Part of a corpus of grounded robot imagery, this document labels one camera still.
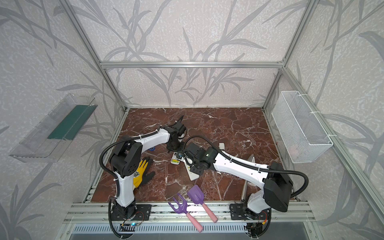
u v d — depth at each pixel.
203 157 0.56
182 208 0.75
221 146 1.10
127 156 0.52
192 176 0.84
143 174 0.84
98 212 0.75
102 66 0.94
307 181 0.43
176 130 0.78
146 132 1.06
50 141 0.63
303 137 0.62
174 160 0.91
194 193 0.79
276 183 0.40
